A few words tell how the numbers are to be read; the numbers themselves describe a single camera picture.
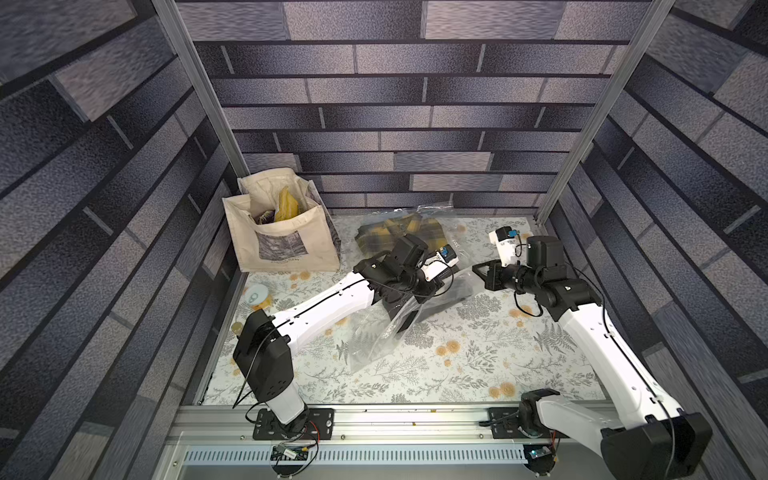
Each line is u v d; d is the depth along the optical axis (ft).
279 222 2.72
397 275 1.93
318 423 2.42
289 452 2.33
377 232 3.62
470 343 2.87
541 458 2.35
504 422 2.41
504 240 2.16
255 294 3.02
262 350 1.37
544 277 1.84
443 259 2.15
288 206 3.03
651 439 1.20
